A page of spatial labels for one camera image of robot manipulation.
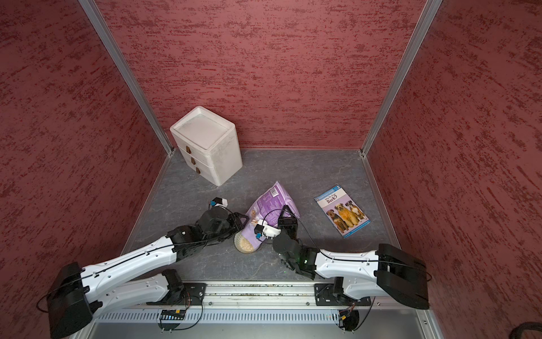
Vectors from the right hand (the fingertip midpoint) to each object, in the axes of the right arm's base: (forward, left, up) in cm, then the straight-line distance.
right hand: (289, 210), depth 77 cm
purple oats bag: (-1, +7, +3) cm, 8 cm away
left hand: (-4, +17, -4) cm, 18 cm away
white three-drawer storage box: (+29, +34, +7) cm, 45 cm away
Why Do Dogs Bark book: (+8, -26, -17) cm, 32 cm away
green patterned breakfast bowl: (-7, +19, -14) cm, 25 cm away
